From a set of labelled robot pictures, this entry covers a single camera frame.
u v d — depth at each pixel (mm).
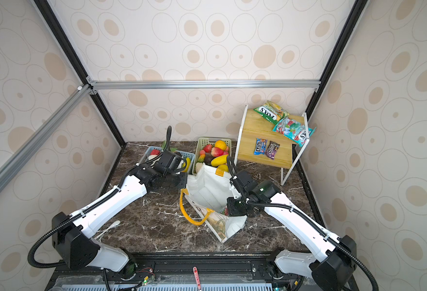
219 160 998
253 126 837
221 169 827
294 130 761
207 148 1129
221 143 1098
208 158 1040
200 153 1111
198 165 992
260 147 944
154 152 1052
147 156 1050
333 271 373
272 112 824
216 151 1052
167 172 574
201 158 1064
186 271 744
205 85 938
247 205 514
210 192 952
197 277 713
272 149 941
